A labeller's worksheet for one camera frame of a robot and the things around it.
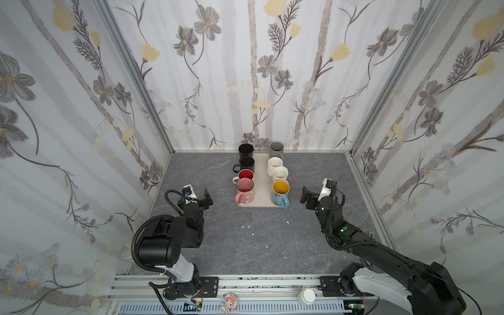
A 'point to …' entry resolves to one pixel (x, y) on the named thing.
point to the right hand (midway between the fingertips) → (311, 185)
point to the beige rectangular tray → (262, 183)
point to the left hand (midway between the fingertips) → (191, 185)
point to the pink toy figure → (230, 302)
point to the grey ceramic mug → (277, 150)
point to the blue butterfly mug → (280, 193)
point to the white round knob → (306, 297)
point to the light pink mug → (280, 172)
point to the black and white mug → (245, 149)
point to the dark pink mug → (245, 187)
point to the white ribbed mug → (273, 163)
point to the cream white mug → (243, 174)
